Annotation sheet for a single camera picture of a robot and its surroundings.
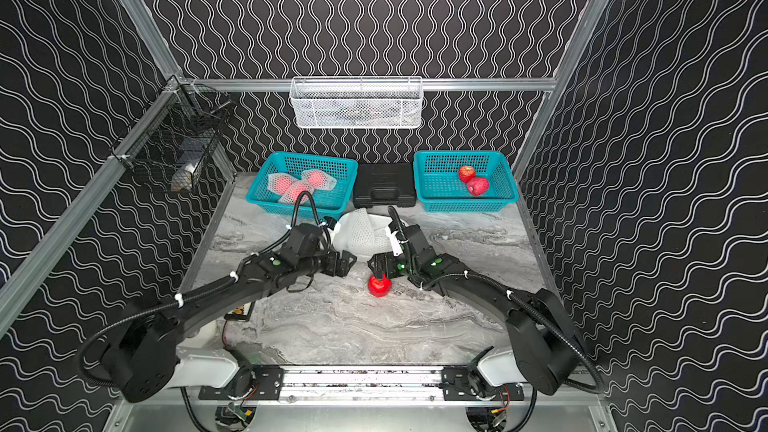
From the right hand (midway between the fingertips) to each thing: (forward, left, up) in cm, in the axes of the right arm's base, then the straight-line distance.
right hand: (382, 259), depth 86 cm
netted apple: (+33, +39, -2) cm, 51 cm away
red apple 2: (+33, -34, -4) cm, 48 cm away
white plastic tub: (+9, 0, -4) cm, 10 cm away
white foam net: (+9, +6, -1) cm, 11 cm away
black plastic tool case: (+33, 0, -3) cm, 33 cm away
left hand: (+1, +10, +4) cm, 11 cm away
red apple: (+40, -31, -4) cm, 51 cm away
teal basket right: (+38, -21, -10) cm, 44 cm away
